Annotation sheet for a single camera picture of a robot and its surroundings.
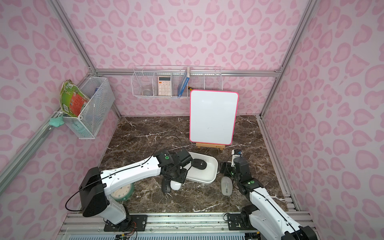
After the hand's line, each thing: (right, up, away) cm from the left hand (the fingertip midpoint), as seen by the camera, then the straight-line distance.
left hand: (182, 175), depth 79 cm
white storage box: (+14, -4, +11) cm, 18 cm away
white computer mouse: (-3, -4, -3) cm, 6 cm away
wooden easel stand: (+10, +13, +21) cm, 26 cm away
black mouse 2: (-9, -7, +3) cm, 12 cm away
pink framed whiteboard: (+17, +31, +10) cm, 37 cm away
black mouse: (+9, +4, +10) cm, 14 cm away
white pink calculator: (-13, +52, +16) cm, 56 cm away
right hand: (+24, +5, +6) cm, 25 cm away
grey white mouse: (+24, -7, +3) cm, 25 cm away
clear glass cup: (-24, +48, +19) cm, 57 cm away
